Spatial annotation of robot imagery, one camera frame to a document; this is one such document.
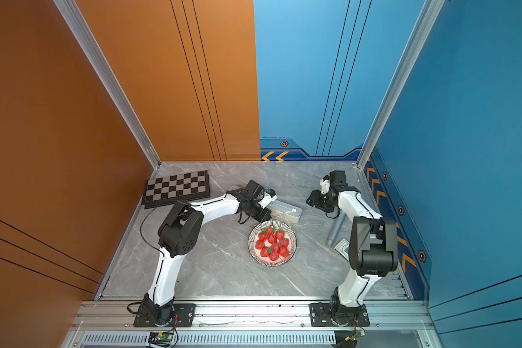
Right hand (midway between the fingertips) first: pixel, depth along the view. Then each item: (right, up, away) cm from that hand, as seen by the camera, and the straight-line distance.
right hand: (312, 201), depth 95 cm
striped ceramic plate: (-25, -20, -10) cm, 33 cm away
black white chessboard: (-69, +4, +9) cm, 69 cm away
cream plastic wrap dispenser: (-12, -4, -1) cm, 13 cm away
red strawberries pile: (-18, -15, -10) cm, 26 cm away
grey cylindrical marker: (+9, -12, -3) cm, 15 cm away
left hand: (-18, -6, +3) cm, 19 cm away
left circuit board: (-56, -44, -23) cm, 74 cm away
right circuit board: (+6, -42, -25) cm, 49 cm away
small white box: (+10, -18, -8) cm, 22 cm away
